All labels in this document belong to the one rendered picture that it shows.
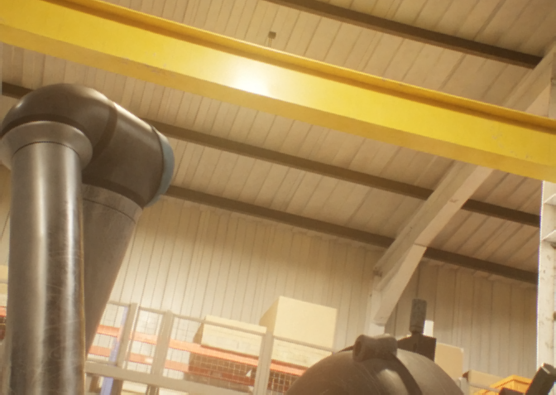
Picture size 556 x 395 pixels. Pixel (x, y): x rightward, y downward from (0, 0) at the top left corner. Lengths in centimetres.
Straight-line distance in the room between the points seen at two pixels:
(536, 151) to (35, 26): 476
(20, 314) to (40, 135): 26
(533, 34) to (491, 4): 64
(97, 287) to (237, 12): 1080
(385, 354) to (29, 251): 45
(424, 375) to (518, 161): 889
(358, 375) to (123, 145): 46
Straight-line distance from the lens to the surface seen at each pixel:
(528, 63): 1241
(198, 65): 965
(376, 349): 133
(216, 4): 1215
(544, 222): 1081
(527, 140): 1037
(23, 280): 126
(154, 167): 151
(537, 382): 120
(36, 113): 139
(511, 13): 1204
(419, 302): 151
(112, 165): 148
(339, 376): 135
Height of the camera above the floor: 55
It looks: 25 degrees up
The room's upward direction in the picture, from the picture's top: 10 degrees clockwise
